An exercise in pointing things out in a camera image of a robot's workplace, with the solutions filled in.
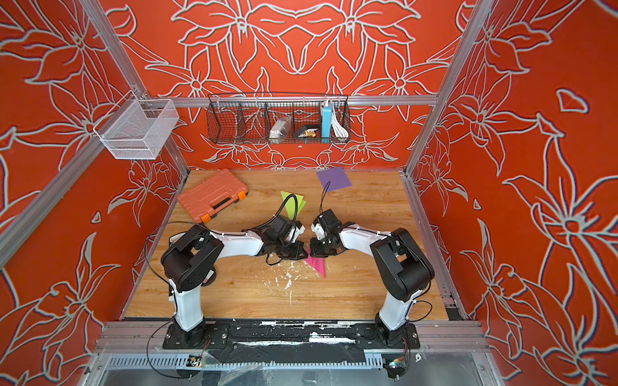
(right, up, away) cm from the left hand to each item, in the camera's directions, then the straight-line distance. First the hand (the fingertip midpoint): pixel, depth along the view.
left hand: (309, 255), depth 90 cm
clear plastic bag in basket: (-12, +49, +1) cm, 50 cm away
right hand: (-1, +1, -1) cm, 2 cm away
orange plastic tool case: (-43, +24, +14) cm, 51 cm away
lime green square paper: (-7, +20, -9) cm, 23 cm away
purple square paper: (+14, +32, +28) cm, 44 cm away
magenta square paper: (+3, -2, -2) cm, 4 cm away
